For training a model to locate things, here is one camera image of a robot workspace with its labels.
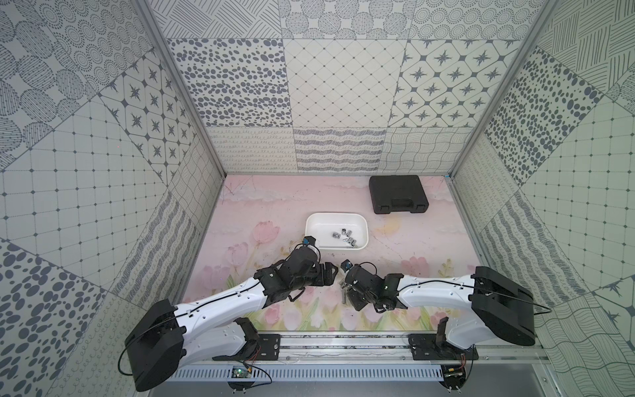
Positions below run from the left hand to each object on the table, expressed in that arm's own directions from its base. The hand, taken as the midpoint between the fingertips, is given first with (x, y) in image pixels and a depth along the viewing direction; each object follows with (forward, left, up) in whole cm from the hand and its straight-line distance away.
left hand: (332, 265), depth 79 cm
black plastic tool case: (+37, -28, -6) cm, 47 cm away
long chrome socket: (-6, -4, -12) cm, 14 cm away
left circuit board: (-28, +27, -14) cm, 41 cm away
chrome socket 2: (+19, -7, -11) cm, 23 cm away
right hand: (-5, -8, -12) cm, 16 cm away
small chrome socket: (+16, -7, -11) cm, 20 cm away
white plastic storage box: (+21, -3, -12) cm, 24 cm away
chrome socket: (+19, -4, -10) cm, 22 cm away
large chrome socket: (+18, -1, -10) cm, 21 cm away
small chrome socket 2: (+15, -8, -11) cm, 20 cm away
